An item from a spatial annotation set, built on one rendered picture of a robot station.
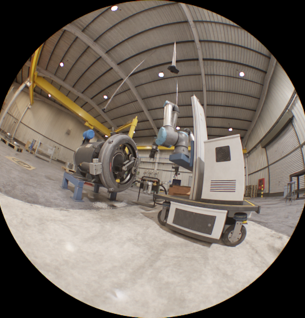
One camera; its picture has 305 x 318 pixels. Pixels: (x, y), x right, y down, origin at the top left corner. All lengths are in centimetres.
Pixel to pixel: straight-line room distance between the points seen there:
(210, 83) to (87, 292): 955
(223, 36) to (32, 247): 907
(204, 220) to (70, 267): 75
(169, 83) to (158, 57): 263
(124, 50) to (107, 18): 330
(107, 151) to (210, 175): 95
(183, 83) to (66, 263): 931
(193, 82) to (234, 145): 842
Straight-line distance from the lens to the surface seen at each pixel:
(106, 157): 97
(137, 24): 806
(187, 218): 76
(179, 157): 89
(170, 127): 100
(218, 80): 932
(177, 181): 183
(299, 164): 824
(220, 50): 859
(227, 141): 84
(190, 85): 913
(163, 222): 103
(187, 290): 49
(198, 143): 104
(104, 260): 53
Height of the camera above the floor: 40
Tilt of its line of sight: 16 degrees up
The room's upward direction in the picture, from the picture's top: 11 degrees clockwise
